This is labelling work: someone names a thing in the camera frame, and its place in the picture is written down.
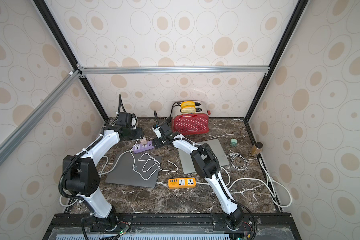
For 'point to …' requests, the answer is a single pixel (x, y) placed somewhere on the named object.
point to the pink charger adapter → (143, 141)
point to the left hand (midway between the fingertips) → (144, 131)
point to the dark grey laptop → (135, 169)
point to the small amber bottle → (257, 148)
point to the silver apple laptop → (188, 163)
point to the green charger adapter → (233, 142)
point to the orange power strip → (181, 182)
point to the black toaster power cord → (169, 119)
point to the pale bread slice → (188, 109)
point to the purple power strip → (140, 147)
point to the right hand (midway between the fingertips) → (154, 144)
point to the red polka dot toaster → (196, 123)
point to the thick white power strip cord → (265, 183)
